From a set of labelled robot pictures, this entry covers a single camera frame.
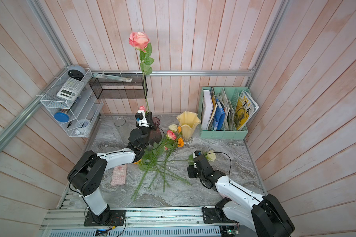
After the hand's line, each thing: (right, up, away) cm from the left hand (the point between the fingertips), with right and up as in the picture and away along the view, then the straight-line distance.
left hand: (151, 113), depth 83 cm
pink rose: (+11, -14, +15) cm, 23 cm away
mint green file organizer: (+50, +13, +15) cm, 53 cm away
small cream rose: (+12, -8, +24) cm, 28 cm away
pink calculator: (-20, -37, +3) cm, 42 cm away
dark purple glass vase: (+1, -14, +10) cm, 17 cm away
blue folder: (+42, -6, +13) cm, 45 cm away
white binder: (+33, +5, +6) cm, 34 cm away
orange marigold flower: (+18, -20, +17) cm, 31 cm away
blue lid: (-47, -3, -6) cm, 48 cm away
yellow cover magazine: (+61, +4, +14) cm, 63 cm away
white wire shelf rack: (-43, +2, -2) cm, 43 cm away
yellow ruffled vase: (+21, -4, +10) cm, 24 cm away
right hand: (+22, -32, +4) cm, 39 cm away
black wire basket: (-37, +20, +23) cm, 48 cm away
